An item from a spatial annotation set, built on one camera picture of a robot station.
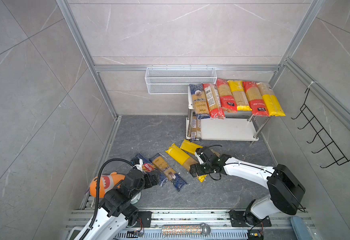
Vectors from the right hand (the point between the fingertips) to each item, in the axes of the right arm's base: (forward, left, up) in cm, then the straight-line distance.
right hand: (196, 169), depth 87 cm
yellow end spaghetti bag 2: (+16, +1, -2) cm, 16 cm away
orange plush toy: (-9, +49, +5) cm, 50 cm away
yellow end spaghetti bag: (+9, +7, -3) cm, 12 cm away
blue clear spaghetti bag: (+5, +20, -1) cm, 21 cm away
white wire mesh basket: (+53, +10, +26) cm, 60 cm away
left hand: (-5, +24, +10) cm, 26 cm away
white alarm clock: (-16, +33, 0) cm, 37 cm away
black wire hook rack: (-7, -57, +27) cm, 63 cm away
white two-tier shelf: (+34, -36, -2) cm, 50 cm away
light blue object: (-31, -47, -2) cm, 56 cm away
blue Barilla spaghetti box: (+2, +28, +1) cm, 28 cm away
